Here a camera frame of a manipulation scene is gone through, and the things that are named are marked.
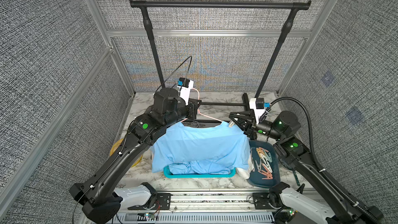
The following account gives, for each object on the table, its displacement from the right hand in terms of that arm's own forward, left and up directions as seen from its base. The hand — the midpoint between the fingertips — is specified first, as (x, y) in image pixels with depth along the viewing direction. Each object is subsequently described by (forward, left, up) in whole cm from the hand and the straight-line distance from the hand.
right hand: (232, 112), depth 59 cm
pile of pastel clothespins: (-9, -22, -38) cm, 45 cm away
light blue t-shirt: (-7, +20, -19) cm, 28 cm away
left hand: (+5, +11, +2) cm, 12 cm away
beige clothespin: (-2, 0, -4) cm, 5 cm away
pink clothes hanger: (+2, +12, -3) cm, 12 cm away
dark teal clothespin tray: (-15, -16, -38) cm, 44 cm away
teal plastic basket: (-15, +28, -33) cm, 45 cm away
